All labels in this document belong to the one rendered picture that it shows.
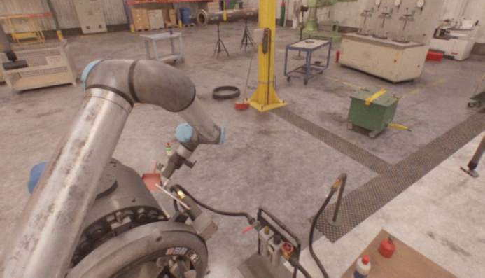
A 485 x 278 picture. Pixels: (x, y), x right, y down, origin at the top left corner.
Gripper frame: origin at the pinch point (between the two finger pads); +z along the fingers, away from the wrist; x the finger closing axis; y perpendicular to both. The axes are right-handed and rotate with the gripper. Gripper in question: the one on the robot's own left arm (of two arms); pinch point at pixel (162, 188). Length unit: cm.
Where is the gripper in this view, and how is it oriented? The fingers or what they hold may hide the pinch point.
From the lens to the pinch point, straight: 140.3
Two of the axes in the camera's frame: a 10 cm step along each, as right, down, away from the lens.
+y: -8.1, -5.9, -0.2
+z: -5.8, 8.1, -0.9
